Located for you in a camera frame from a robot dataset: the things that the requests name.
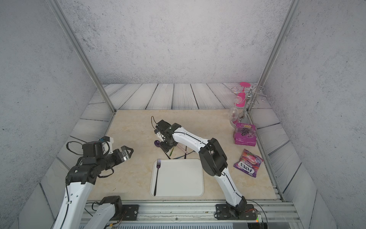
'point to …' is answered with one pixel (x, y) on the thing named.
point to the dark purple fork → (158, 164)
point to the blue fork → (178, 158)
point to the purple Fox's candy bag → (249, 162)
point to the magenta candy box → (245, 134)
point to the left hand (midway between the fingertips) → (128, 152)
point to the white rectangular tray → (177, 178)
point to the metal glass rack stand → (249, 98)
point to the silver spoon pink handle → (182, 149)
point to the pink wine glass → (241, 100)
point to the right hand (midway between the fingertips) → (166, 146)
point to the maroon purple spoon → (185, 153)
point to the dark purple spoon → (157, 143)
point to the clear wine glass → (234, 115)
